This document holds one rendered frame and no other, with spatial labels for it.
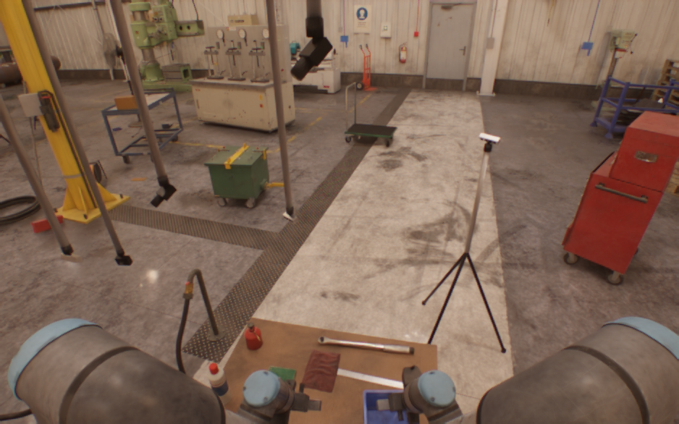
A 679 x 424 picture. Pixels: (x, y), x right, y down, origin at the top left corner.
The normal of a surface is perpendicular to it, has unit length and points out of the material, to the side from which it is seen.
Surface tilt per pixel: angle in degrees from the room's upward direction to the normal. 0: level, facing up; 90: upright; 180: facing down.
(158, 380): 39
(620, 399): 32
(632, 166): 90
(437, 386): 19
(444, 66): 90
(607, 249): 90
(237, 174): 90
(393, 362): 0
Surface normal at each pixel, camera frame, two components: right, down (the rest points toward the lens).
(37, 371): -0.26, -0.44
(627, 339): -0.11, -0.94
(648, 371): 0.15, -0.58
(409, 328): -0.02, -0.86
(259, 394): -0.15, -0.66
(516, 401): -0.80, -0.56
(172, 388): 0.69, -0.68
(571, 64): -0.31, 0.48
